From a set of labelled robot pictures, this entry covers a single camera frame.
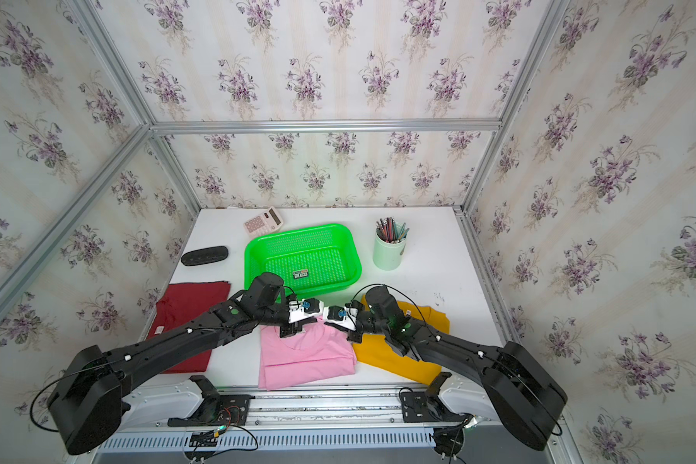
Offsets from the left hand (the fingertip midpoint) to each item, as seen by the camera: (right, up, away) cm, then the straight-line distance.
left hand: (319, 318), depth 78 cm
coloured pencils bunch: (+22, +24, +18) cm, 37 cm away
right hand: (+3, +1, 0) cm, 3 cm away
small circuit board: (-29, -28, -7) cm, 41 cm away
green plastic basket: (-7, +14, +27) cm, 31 cm away
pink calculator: (-24, +28, +36) cm, 52 cm away
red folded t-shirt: (-47, 0, +14) cm, 49 cm away
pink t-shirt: (0, -10, +2) cm, 10 cm away
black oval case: (-44, +16, +24) cm, 53 cm away
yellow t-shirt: (+15, -10, +3) cm, 19 cm away
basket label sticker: (-9, +9, +23) cm, 26 cm away
